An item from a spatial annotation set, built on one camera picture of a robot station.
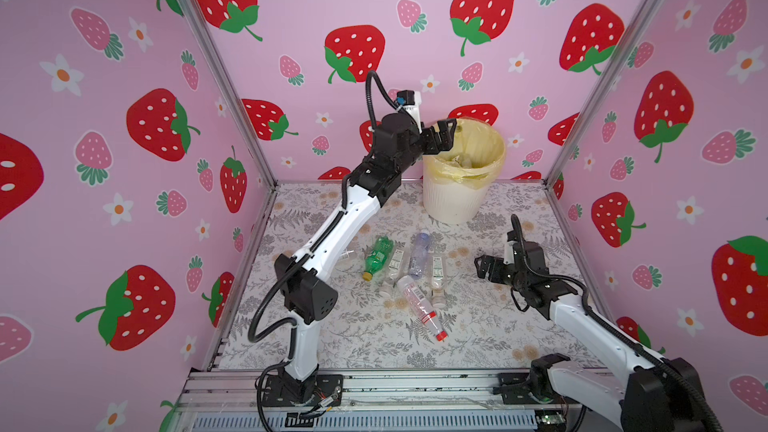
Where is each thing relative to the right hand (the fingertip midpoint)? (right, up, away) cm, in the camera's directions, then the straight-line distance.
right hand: (488, 261), depth 86 cm
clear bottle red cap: (-20, -12, -3) cm, 24 cm away
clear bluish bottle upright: (-19, 0, +12) cm, 22 cm away
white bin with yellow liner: (-9, +23, +1) cm, 25 cm away
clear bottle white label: (-27, -3, +4) cm, 28 cm away
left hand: (-16, +36, -17) cm, 43 cm away
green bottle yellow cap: (-33, 0, +7) cm, 34 cm away
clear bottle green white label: (-14, -4, +3) cm, 15 cm away
